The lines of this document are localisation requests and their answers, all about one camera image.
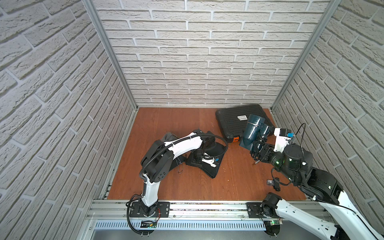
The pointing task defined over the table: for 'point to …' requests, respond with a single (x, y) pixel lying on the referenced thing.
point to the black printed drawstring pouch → (169, 136)
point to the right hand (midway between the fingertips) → (257, 142)
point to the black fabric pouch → (218, 154)
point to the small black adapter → (274, 183)
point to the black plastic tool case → (233, 120)
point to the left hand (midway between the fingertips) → (199, 162)
